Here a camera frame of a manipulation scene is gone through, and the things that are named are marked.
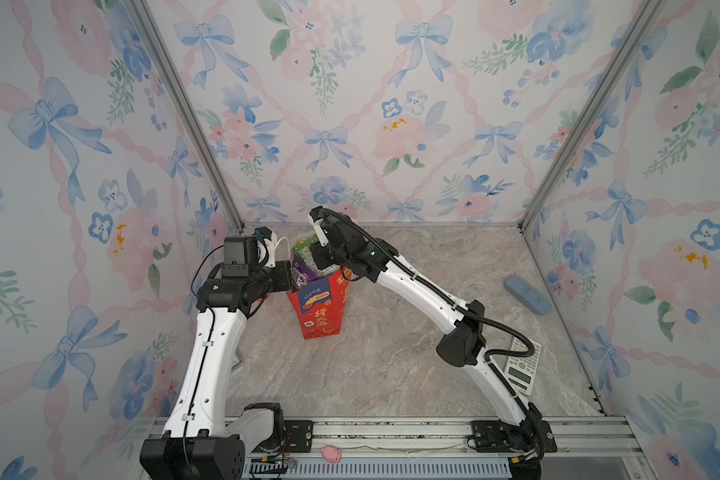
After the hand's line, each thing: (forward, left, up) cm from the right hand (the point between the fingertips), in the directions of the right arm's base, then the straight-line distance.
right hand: (315, 242), depth 82 cm
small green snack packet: (-2, +3, -1) cm, 4 cm away
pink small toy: (-46, -6, -23) cm, 52 cm away
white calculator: (-25, -58, -25) cm, 68 cm away
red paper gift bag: (-16, -3, -6) cm, 17 cm away
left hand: (-10, +5, +2) cm, 11 cm away
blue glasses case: (-2, -67, -24) cm, 71 cm away
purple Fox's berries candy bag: (-9, +3, -3) cm, 10 cm away
